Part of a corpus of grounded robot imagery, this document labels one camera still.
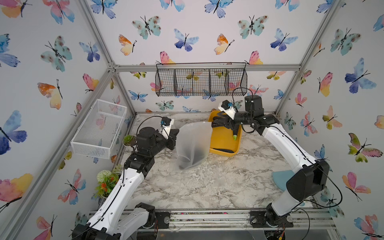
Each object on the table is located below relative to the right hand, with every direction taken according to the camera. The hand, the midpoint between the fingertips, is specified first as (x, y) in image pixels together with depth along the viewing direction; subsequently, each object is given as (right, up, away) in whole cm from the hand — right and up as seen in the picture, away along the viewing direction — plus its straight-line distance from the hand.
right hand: (219, 114), depth 75 cm
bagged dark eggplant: (-16, -23, +8) cm, 29 cm away
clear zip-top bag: (-14, -16, +7) cm, 22 cm away
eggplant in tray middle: (+16, -10, +32) cm, 37 cm away
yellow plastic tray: (+6, -17, +30) cm, 34 cm away
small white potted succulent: (-43, -12, -6) cm, 45 cm away
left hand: (-20, -7, -3) cm, 21 cm away
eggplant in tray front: (+8, -21, +18) cm, 29 cm away
